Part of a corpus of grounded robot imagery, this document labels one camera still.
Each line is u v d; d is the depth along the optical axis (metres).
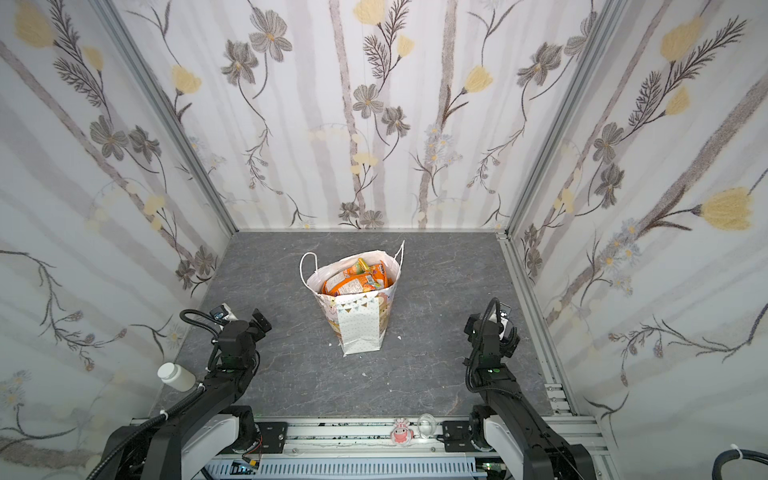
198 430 0.51
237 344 0.65
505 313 0.72
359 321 0.78
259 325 0.81
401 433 0.73
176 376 0.76
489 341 0.65
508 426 0.54
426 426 0.77
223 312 0.74
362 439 0.75
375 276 0.79
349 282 0.77
